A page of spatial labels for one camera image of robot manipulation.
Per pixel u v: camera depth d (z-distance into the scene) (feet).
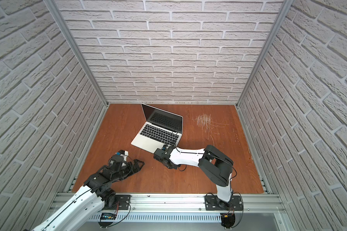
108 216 2.36
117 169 2.09
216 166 1.54
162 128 3.38
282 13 2.33
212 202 2.41
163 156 2.27
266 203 4.46
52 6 2.28
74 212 1.61
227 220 2.33
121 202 2.44
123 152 2.48
